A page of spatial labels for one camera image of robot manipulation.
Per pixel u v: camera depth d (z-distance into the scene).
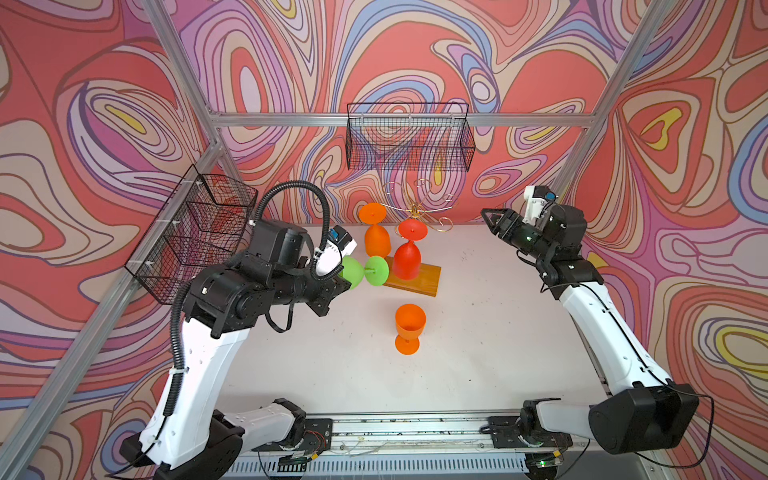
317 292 0.48
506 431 0.73
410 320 0.80
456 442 0.73
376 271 0.71
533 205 0.65
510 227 0.63
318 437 0.72
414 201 1.16
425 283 0.99
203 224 0.80
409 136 0.96
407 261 0.82
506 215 0.65
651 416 0.41
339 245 0.48
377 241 0.85
